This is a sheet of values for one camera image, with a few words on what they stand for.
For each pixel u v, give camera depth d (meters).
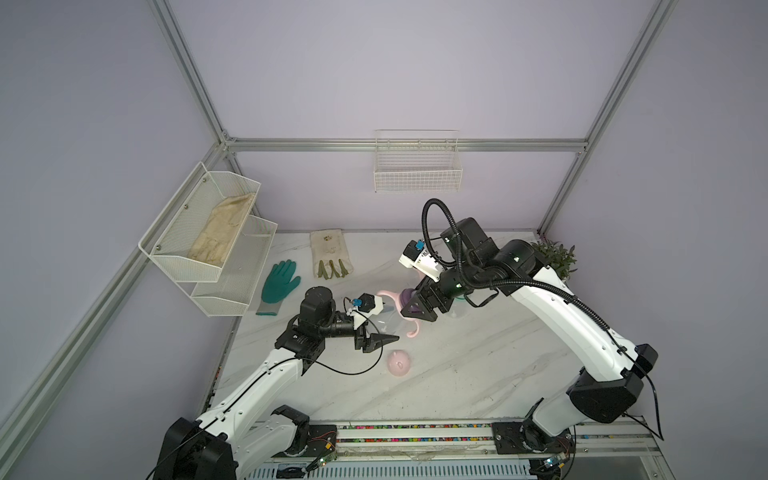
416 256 0.56
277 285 1.04
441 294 0.56
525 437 0.66
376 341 0.65
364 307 0.60
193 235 0.77
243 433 0.42
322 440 0.73
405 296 0.62
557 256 0.88
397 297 0.63
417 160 0.93
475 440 0.75
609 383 0.41
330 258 1.11
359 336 0.64
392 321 0.69
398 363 0.82
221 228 0.80
